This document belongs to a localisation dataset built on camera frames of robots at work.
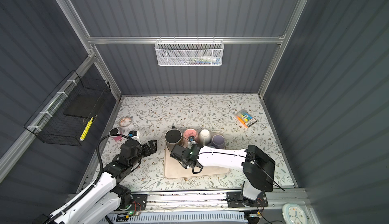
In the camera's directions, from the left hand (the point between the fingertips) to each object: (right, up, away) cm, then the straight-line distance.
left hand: (150, 143), depth 83 cm
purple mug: (+38, 0, +2) cm, 38 cm away
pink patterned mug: (+21, +5, +4) cm, 22 cm away
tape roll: (-24, +10, +22) cm, 34 cm away
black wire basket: (-38, +14, -12) cm, 42 cm away
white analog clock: (+70, -29, -15) cm, 77 cm away
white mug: (+30, +3, +4) cm, 31 cm away
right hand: (+22, -10, -1) cm, 24 cm away
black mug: (+12, +3, +4) cm, 13 cm away
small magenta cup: (-24, +1, +12) cm, 27 cm away
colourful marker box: (+60, +12, +22) cm, 65 cm away
